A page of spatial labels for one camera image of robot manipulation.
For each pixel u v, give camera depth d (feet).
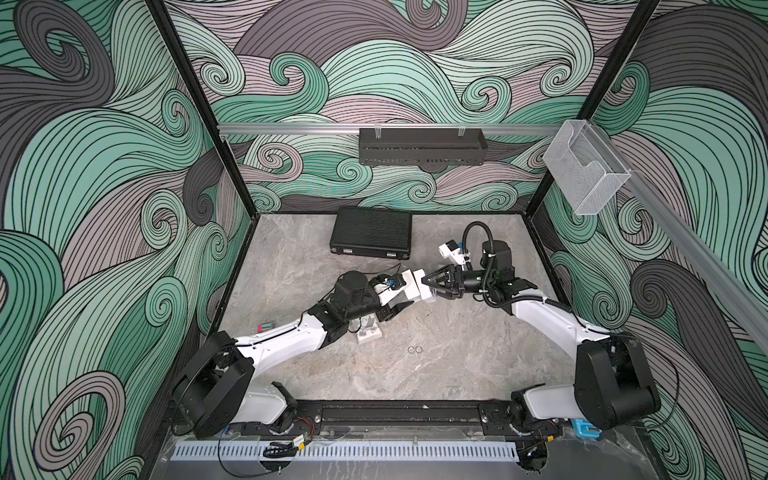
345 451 2.29
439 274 2.29
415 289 2.36
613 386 1.37
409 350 2.80
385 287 2.16
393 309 2.32
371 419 2.45
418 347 2.81
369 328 2.79
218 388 1.35
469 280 2.29
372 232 3.52
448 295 2.47
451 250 2.46
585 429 2.25
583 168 2.61
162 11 2.34
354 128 3.12
